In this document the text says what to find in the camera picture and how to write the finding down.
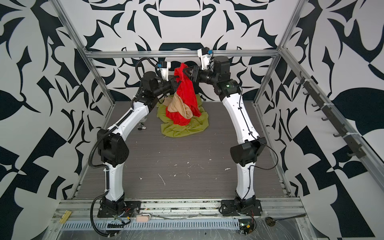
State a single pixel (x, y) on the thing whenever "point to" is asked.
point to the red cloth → (186, 92)
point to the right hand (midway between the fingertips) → (185, 68)
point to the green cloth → (197, 124)
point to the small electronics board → (246, 226)
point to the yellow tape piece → (65, 217)
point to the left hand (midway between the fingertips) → (183, 71)
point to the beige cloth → (175, 104)
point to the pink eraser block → (142, 218)
